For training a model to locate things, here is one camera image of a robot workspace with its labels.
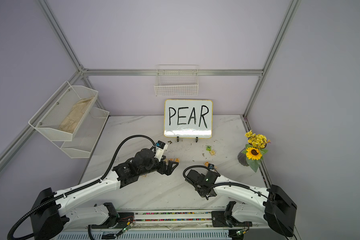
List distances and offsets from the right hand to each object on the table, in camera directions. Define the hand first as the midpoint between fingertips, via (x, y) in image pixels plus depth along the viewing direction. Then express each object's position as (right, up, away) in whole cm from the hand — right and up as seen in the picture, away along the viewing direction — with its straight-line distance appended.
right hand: (200, 189), depth 81 cm
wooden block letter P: (-17, +19, -14) cm, 29 cm away
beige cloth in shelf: (-68, +36, -5) cm, 77 cm away
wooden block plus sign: (+10, +17, +17) cm, 26 cm away
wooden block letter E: (-17, +13, +14) cm, 26 cm away
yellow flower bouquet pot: (+25, +21, -8) cm, 34 cm away
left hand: (-16, +16, -5) cm, 23 cm away
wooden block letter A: (-14, +13, +13) cm, 23 cm away
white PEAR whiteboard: (-6, +41, +23) cm, 47 cm away
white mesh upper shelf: (-76, +39, -3) cm, 85 cm away
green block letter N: (+8, +20, +19) cm, 29 cm away
